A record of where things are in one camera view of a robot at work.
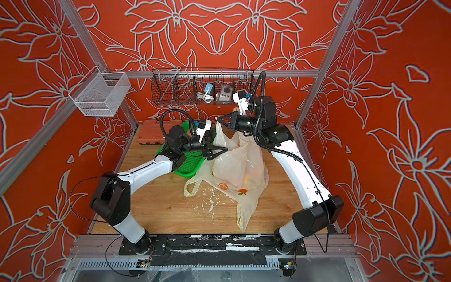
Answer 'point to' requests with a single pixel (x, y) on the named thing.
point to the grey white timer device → (226, 93)
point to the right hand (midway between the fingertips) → (214, 119)
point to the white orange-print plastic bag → (239, 172)
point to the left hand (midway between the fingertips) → (226, 142)
